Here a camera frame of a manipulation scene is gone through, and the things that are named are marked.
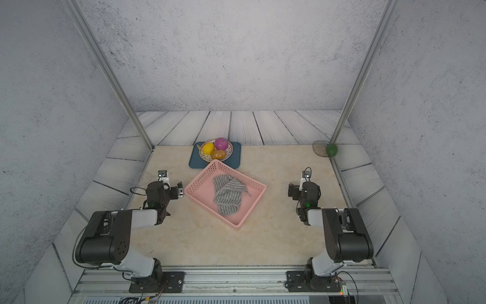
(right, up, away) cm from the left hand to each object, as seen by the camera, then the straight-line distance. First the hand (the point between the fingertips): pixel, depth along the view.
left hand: (173, 181), depth 95 cm
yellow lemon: (+13, +18, +20) cm, 30 cm away
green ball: (+87, +17, +20) cm, 91 cm away
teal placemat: (+29, +11, +19) cm, 36 cm away
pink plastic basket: (+12, -6, +6) cm, 15 cm away
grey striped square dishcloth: (+26, -6, +2) cm, 27 cm away
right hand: (+64, 0, 0) cm, 64 cm away
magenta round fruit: (+21, +20, +20) cm, 35 cm away
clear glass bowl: (+81, +18, +24) cm, 87 cm away
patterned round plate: (+13, +12, +19) cm, 26 cm away
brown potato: (+20, +14, +16) cm, 29 cm away
